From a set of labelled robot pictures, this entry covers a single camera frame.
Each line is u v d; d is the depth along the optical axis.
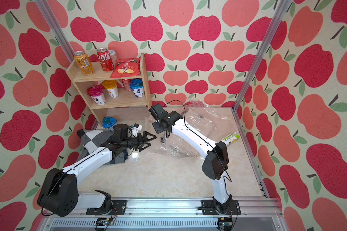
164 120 0.58
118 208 0.74
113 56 0.84
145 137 0.74
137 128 0.80
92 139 0.91
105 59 0.75
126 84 0.98
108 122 0.99
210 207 0.73
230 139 0.96
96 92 0.87
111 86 0.91
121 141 0.67
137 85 0.93
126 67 0.77
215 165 0.54
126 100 0.98
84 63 0.73
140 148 0.80
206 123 1.03
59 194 0.42
